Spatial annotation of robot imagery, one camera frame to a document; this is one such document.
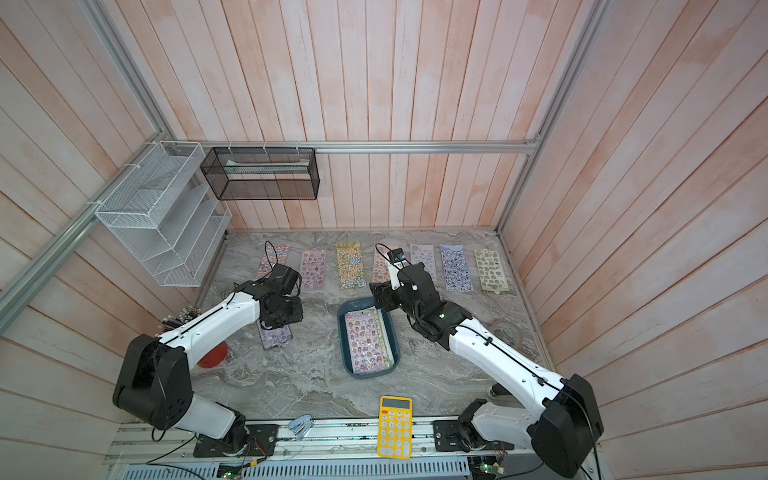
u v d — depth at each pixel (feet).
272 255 3.67
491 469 2.30
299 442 2.44
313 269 3.58
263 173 3.39
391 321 2.99
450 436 2.36
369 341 2.94
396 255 2.13
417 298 1.87
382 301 2.28
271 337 2.98
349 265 3.62
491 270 3.53
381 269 3.55
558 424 1.25
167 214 2.40
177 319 2.55
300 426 2.44
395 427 2.44
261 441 2.40
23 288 1.73
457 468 2.30
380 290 2.24
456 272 3.54
